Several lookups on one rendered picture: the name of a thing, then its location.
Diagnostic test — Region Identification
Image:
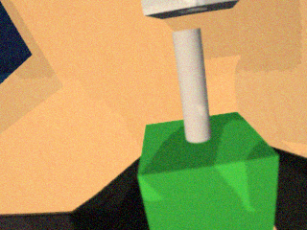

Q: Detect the green block with grey pin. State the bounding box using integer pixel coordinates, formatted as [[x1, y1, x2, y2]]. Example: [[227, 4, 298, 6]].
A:
[[137, 28, 279, 230]]

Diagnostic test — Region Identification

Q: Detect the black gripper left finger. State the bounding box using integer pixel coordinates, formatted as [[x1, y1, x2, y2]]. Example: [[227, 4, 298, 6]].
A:
[[0, 157, 150, 230]]

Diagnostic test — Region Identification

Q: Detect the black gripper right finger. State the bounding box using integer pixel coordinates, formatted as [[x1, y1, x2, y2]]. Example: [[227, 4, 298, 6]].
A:
[[271, 146, 307, 230]]

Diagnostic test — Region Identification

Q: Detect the blue rectangular tray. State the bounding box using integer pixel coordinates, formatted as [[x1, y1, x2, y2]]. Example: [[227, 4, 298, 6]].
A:
[[0, 2, 32, 84]]

